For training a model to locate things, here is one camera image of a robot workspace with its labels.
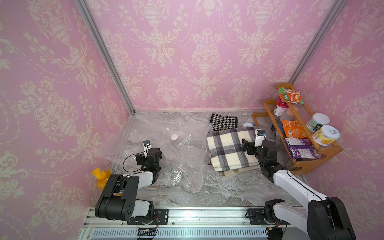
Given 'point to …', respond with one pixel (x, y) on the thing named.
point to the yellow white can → (326, 135)
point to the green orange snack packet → (289, 95)
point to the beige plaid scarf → (227, 173)
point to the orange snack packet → (293, 129)
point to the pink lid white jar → (281, 107)
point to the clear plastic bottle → (288, 115)
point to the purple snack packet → (302, 148)
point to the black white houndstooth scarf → (220, 122)
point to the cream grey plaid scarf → (225, 148)
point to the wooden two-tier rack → (299, 166)
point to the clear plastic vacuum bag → (184, 147)
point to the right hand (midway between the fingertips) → (251, 138)
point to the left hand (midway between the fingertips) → (147, 151)
